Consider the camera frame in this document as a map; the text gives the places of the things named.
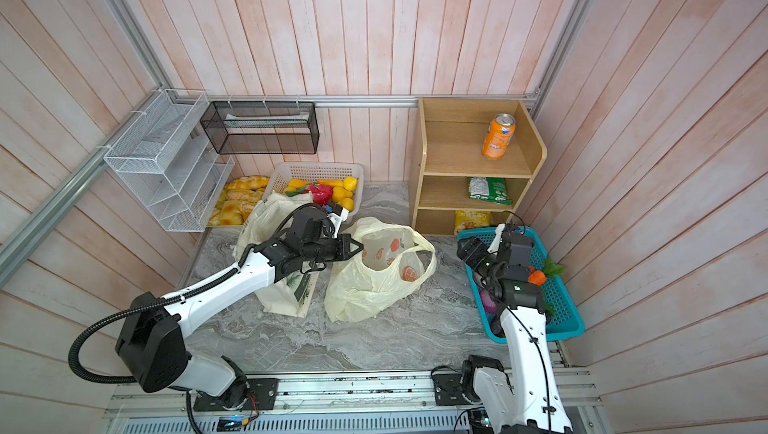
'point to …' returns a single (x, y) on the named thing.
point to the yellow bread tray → (237, 201)
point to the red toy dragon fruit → (322, 194)
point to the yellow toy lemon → (350, 183)
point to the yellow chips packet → (469, 219)
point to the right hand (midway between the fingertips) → (470, 245)
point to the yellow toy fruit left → (294, 184)
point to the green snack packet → (491, 189)
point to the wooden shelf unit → (482, 154)
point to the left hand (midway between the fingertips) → (363, 253)
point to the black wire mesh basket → (262, 127)
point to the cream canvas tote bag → (290, 295)
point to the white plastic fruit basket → (282, 174)
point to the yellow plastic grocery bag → (393, 288)
